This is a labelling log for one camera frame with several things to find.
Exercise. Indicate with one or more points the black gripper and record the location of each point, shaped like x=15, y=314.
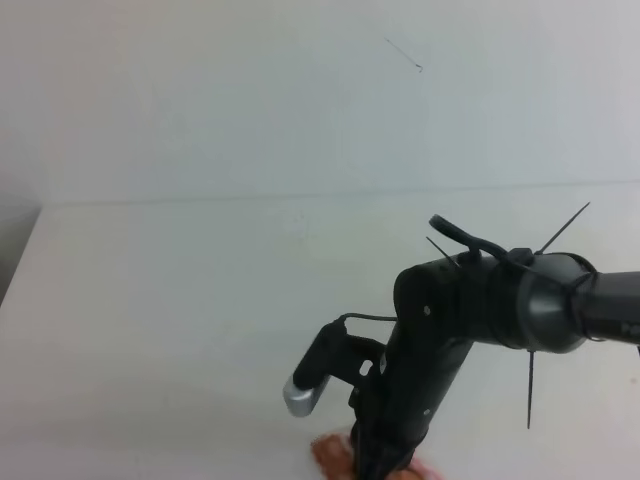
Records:
x=396, y=405

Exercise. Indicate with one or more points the pink white stained rag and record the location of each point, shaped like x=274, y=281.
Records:
x=334, y=457

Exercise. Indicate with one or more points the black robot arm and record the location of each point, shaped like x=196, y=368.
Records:
x=551, y=303

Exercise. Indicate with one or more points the black zip tie lower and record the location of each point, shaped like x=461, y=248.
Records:
x=530, y=387

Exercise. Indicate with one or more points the black zip tie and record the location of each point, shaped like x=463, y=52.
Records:
x=530, y=387
x=561, y=230
x=447, y=257

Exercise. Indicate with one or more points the black zip tie left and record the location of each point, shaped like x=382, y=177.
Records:
x=447, y=257

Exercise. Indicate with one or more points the black zip tie upper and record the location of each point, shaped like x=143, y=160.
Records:
x=561, y=230

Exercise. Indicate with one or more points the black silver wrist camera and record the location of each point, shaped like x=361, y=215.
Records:
x=333, y=353

